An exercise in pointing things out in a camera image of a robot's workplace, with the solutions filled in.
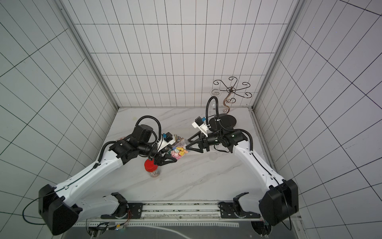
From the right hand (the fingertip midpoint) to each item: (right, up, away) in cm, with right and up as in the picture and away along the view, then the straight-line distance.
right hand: (189, 141), depth 70 cm
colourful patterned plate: (-45, -2, +26) cm, 52 cm away
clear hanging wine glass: (+14, +26, +14) cm, 33 cm away
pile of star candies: (-5, -5, -4) cm, 8 cm away
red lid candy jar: (-21, -14, +7) cm, 26 cm away
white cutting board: (+1, -4, -5) cm, 7 cm away
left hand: (-9, -8, +1) cm, 12 cm away
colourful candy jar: (-3, -1, -3) cm, 5 cm away
